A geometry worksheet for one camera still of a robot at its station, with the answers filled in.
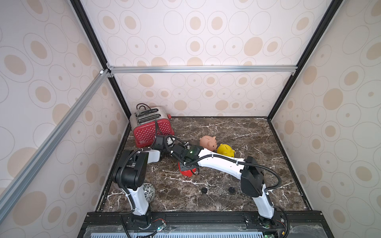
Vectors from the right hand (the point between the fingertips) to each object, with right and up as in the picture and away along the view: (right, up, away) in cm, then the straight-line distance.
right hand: (190, 162), depth 86 cm
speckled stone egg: (-22, -15, -4) cm, 28 cm away
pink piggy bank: (+11, +11, +7) cm, 17 cm away
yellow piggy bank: (+22, +7, +3) cm, 23 cm away
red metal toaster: (-26, +24, +5) cm, 36 cm away
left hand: (-2, +7, +8) cm, 11 cm away
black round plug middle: (+8, -15, -3) cm, 17 cm away
